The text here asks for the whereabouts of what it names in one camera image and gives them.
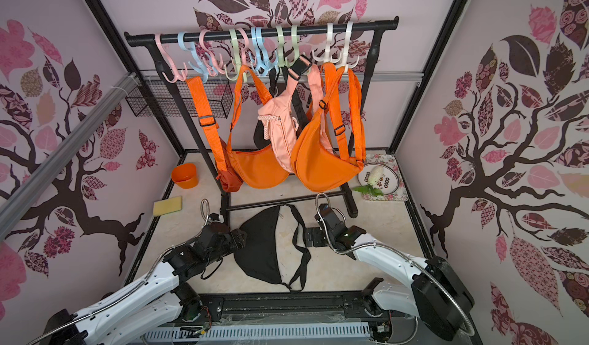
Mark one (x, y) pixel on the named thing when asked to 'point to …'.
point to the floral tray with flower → (380, 179)
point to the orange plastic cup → (185, 175)
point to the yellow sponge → (172, 205)
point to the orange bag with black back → (314, 168)
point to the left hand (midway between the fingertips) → (242, 242)
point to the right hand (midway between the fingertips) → (316, 232)
